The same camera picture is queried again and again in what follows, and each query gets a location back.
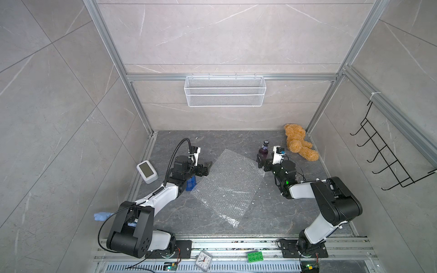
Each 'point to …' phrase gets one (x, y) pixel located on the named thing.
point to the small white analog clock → (203, 261)
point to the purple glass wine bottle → (263, 152)
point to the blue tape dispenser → (190, 183)
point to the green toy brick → (256, 256)
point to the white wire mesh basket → (225, 91)
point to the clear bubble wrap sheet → (231, 186)
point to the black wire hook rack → (392, 165)
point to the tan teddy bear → (295, 135)
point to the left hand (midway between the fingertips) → (206, 158)
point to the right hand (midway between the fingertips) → (266, 153)
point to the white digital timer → (147, 172)
